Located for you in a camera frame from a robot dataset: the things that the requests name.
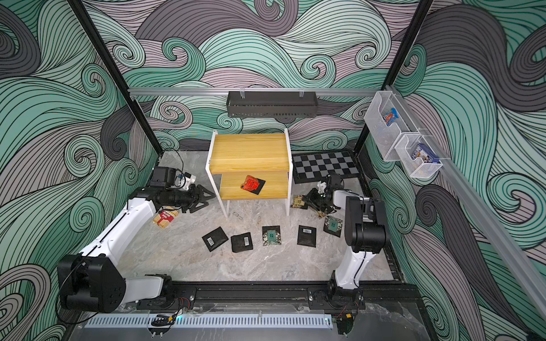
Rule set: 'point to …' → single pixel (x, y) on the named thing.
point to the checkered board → (313, 166)
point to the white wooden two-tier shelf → (255, 166)
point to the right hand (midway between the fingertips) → (307, 201)
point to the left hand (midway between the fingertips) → (212, 196)
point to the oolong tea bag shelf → (298, 202)
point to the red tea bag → (253, 184)
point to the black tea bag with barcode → (306, 236)
